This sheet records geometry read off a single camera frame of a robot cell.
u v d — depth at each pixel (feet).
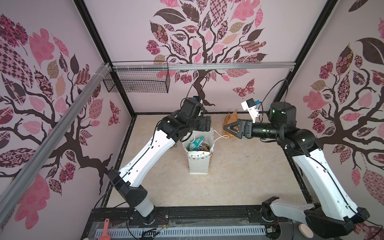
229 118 3.50
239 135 1.62
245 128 1.60
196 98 1.92
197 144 2.84
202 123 1.98
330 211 1.24
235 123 1.67
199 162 2.46
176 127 1.47
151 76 3.11
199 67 3.03
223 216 2.48
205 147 3.10
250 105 1.72
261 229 2.32
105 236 2.23
